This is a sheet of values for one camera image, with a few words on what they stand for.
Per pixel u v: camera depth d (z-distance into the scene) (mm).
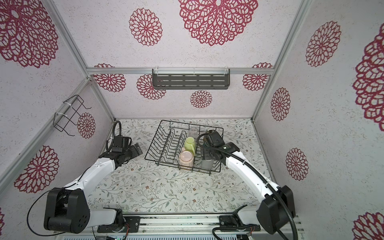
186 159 812
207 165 856
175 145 1032
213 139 613
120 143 675
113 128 687
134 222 741
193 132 1030
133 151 796
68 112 782
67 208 412
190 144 914
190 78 970
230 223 729
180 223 761
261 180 442
